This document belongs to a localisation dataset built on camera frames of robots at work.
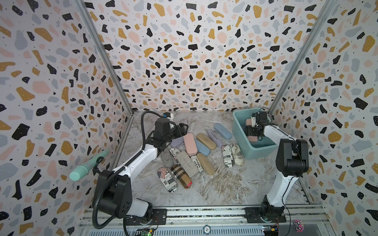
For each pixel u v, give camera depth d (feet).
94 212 1.14
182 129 2.50
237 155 3.11
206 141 3.31
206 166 2.86
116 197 1.35
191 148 3.11
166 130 2.15
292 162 1.74
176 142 3.27
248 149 2.80
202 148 3.17
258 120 2.67
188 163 2.82
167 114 2.49
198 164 2.94
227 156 3.05
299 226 2.30
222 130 3.58
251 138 2.96
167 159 3.02
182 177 2.74
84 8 2.27
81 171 1.74
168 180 2.72
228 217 2.49
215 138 3.27
